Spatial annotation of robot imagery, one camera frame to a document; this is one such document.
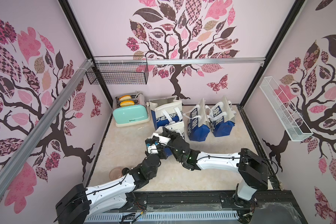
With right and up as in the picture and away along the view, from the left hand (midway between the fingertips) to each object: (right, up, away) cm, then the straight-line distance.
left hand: (160, 144), depth 79 cm
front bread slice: (-25, +26, +16) cm, 39 cm away
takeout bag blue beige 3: (+40, +15, +11) cm, 44 cm away
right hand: (+3, +10, -4) cm, 11 cm away
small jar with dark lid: (-26, -17, -1) cm, 31 cm away
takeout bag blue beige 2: (+24, +14, +8) cm, 29 cm away
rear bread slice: (-28, +30, +20) cm, 45 cm away
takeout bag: (+3, +20, +7) cm, 21 cm away
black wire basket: (-52, +64, +58) cm, 101 cm away
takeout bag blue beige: (+9, +10, -2) cm, 13 cm away
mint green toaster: (-24, +17, +19) cm, 35 cm away
